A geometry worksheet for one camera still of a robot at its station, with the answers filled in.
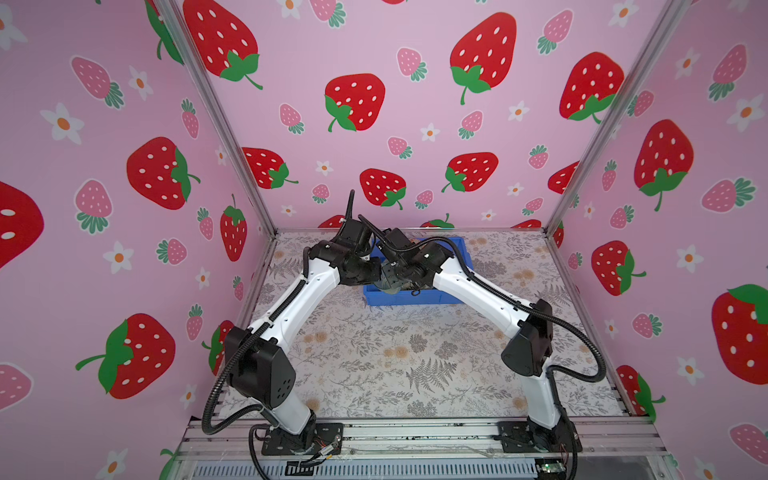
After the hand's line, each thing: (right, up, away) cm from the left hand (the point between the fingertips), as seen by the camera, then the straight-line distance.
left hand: (377, 273), depth 83 cm
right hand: (+4, +1, +1) cm, 5 cm away
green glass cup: (+4, -2, -9) cm, 10 cm away
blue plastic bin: (-1, -7, +11) cm, 13 cm away
